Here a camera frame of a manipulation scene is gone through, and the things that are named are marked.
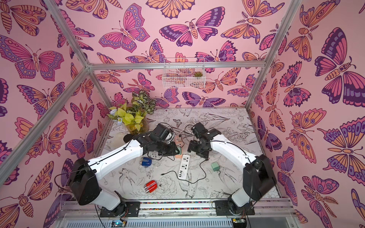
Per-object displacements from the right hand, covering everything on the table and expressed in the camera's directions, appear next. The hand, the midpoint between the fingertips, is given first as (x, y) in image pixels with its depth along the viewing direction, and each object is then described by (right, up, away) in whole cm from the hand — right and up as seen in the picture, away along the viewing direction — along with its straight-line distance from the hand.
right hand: (194, 151), depth 83 cm
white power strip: (-6, -10, +2) cm, 12 cm away
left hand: (-8, +1, -4) cm, 9 cm away
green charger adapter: (-8, +2, -3) cm, 9 cm away
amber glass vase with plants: (-37, +22, +4) cm, 43 cm away
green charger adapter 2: (+13, -10, +4) cm, 17 cm away
